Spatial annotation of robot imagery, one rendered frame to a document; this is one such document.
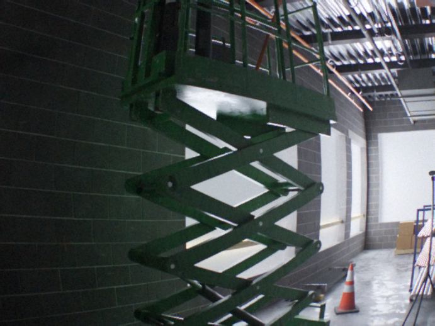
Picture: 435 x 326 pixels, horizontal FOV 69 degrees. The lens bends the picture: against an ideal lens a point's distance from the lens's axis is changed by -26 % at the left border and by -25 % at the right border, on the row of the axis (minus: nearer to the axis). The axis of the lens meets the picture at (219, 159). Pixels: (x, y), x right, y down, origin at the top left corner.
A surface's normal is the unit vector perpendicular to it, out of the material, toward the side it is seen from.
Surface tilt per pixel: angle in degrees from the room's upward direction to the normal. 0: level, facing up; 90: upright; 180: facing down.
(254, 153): 90
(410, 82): 90
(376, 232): 90
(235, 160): 90
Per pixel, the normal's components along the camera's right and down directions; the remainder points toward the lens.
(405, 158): -0.57, -0.09
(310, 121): 0.64, -0.08
